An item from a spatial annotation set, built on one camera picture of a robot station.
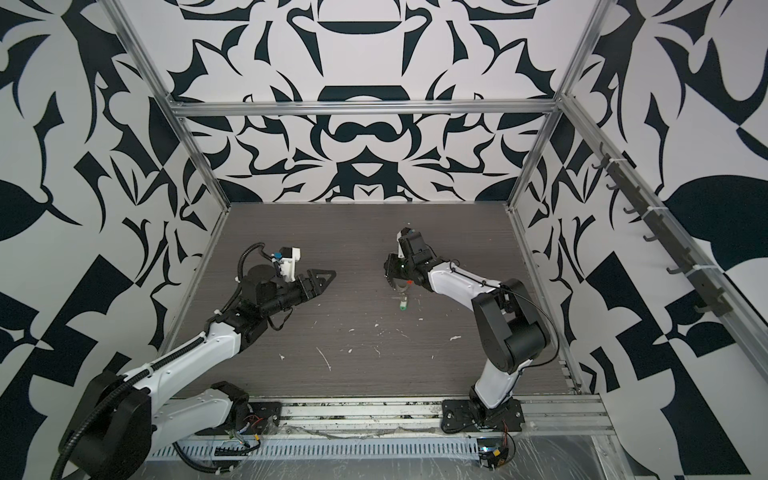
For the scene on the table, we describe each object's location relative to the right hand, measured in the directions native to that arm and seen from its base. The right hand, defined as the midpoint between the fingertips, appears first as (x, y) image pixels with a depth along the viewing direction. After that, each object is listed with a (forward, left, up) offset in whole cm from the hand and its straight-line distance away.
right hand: (387, 263), depth 92 cm
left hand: (-9, +14, +11) cm, 20 cm away
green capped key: (-9, -5, -10) cm, 14 cm away
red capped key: (-4, -7, -5) cm, 9 cm away
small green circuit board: (-47, -24, -10) cm, 53 cm away
